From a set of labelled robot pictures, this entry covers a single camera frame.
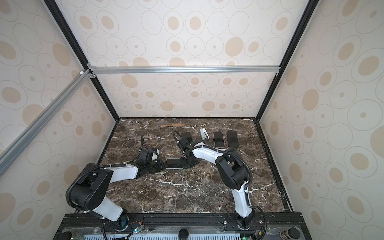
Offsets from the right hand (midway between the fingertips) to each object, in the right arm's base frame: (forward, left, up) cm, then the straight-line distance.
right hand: (188, 167), depth 94 cm
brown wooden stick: (+36, +13, +1) cm, 38 cm away
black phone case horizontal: (+22, -31, +1) cm, 38 cm away
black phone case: (+26, +1, +1) cm, 26 cm away
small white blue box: (+24, -11, +4) cm, 27 cm away
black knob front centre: (-36, 0, +11) cm, 38 cm away
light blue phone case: (-1, +8, +2) cm, 9 cm away
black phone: (+3, +9, +1) cm, 10 cm away
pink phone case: (+22, -22, +1) cm, 31 cm away
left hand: (+1, +10, +4) cm, 11 cm away
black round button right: (-36, -46, +10) cm, 59 cm away
